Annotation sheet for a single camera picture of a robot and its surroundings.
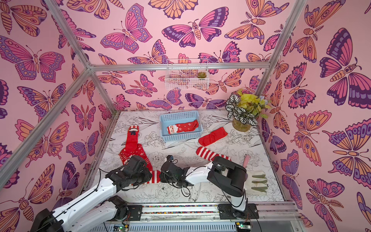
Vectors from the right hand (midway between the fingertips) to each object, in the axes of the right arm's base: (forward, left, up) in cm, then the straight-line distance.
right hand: (159, 175), depth 85 cm
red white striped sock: (+15, -30, -1) cm, 33 cm away
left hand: (0, +3, +2) cm, 4 cm away
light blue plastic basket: (+43, 0, +2) cm, 43 cm away
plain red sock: (+28, -34, -1) cm, 44 cm away
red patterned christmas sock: (+13, +25, -1) cm, 28 cm away
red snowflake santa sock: (+38, -15, -1) cm, 41 cm away
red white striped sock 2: (-1, +2, -1) cm, 3 cm away
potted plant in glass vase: (+31, -50, +24) cm, 64 cm away
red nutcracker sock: (+26, +24, -1) cm, 35 cm away
